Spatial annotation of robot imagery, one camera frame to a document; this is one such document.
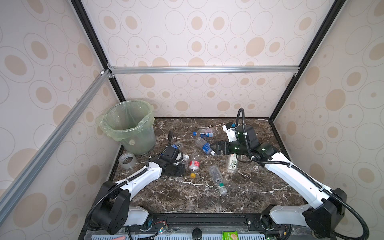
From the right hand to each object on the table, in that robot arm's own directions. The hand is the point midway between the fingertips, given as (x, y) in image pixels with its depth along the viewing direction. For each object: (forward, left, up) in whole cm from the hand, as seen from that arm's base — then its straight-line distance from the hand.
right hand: (217, 145), depth 75 cm
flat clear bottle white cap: (0, +17, -16) cm, 23 cm away
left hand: (-5, +16, -17) cm, 24 cm away
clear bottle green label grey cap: (-1, -11, -18) cm, 21 cm away
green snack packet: (-36, -5, -22) cm, 42 cm away
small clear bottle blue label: (+12, +24, -18) cm, 33 cm away
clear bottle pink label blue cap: (+24, +2, -20) cm, 31 cm away
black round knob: (-36, +11, -14) cm, 40 cm away
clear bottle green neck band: (-7, -2, -25) cm, 26 cm away
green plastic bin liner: (+26, +54, -10) cm, 61 cm away
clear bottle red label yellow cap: (-2, +12, -20) cm, 23 cm away
